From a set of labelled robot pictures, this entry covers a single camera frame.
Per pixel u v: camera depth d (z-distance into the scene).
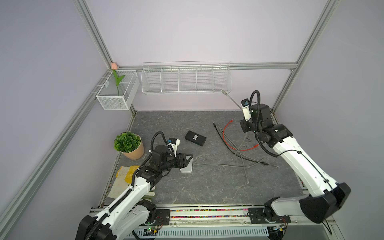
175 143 0.72
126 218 0.54
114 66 0.89
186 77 1.03
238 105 0.74
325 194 0.39
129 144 0.85
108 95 0.79
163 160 0.62
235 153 0.97
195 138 1.02
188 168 0.88
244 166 0.91
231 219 0.74
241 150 0.97
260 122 0.53
